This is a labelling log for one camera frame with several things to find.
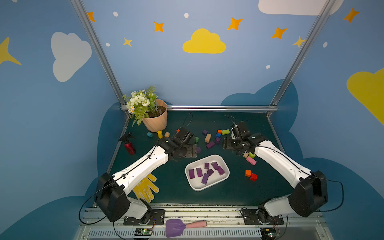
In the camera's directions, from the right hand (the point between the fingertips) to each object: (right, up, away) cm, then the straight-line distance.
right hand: (230, 142), depth 85 cm
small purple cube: (-13, -15, +5) cm, 21 cm away
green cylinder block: (-19, 0, +17) cm, 26 cm away
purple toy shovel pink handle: (-30, -40, -15) cm, 52 cm away
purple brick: (-23, -19, +3) cm, 29 cm away
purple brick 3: (-15, -22, +1) cm, 26 cm away
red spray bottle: (-62, -2, +5) cm, 62 cm away
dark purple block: (-11, -19, +4) cm, 22 cm away
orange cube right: (+11, -19, +3) cm, 22 cm away
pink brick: (+15, -12, +7) cm, 21 cm away
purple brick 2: (-18, -18, +3) cm, 26 cm away
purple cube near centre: (-18, -6, +13) cm, 23 cm away
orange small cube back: (-2, +6, +22) cm, 23 cm away
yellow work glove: (-50, -27, -3) cm, 57 cm away
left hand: (-22, -4, -5) cm, 23 cm away
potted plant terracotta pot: (-51, +21, +1) cm, 55 cm away
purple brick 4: (-10, -4, +16) cm, 20 cm away
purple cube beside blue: (-4, 0, +18) cm, 19 cm away
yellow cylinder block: (-45, +4, +19) cm, 49 cm away
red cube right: (+14, -21, +1) cm, 25 cm away
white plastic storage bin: (-20, -24, 0) cm, 31 cm away
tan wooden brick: (-11, +1, +19) cm, 22 cm away
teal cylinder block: (-53, +4, +19) cm, 57 cm away
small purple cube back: (-13, +5, +23) cm, 27 cm away
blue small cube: (-4, +3, +19) cm, 20 cm away
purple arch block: (-8, -15, +7) cm, 18 cm away
